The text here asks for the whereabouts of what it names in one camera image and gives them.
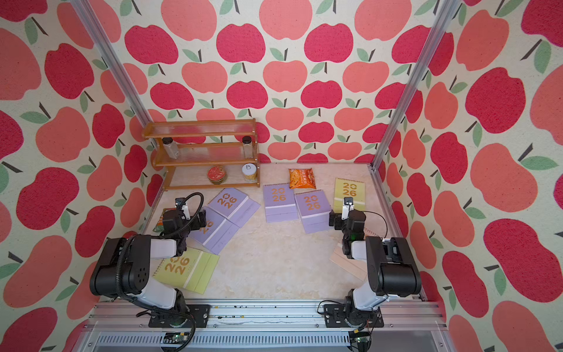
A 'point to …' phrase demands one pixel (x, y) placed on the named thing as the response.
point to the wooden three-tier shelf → (207, 154)
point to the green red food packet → (160, 225)
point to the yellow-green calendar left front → (191, 270)
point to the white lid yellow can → (250, 171)
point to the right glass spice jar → (248, 147)
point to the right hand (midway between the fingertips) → (347, 214)
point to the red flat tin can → (215, 174)
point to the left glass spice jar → (171, 147)
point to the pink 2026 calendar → (357, 268)
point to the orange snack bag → (301, 178)
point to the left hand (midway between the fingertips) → (194, 213)
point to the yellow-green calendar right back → (351, 188)
